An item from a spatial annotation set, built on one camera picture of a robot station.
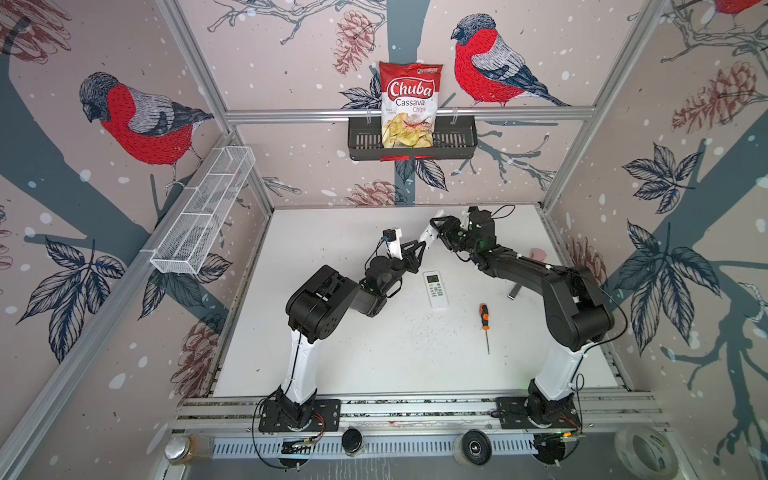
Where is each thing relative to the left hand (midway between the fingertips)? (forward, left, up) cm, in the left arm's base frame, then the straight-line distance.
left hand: (423, 243), depth 88 cm
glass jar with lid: (-49, +54, -7) cm, 73 cm away
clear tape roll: (-50, -51, -18) cm, 74 cm away
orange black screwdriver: (-16, -19, -16) cm, 29 cm away
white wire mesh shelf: (-11, +60, +13) cm, 62 cm away
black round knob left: (-48, +18, -7) cm, 52 cm away
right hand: (+6, -2, 0) cm, 6 cm away
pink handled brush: (+6, -43, -15) cm, 46 cm away
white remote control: (-9, -5, -16) cm, 19 cm away
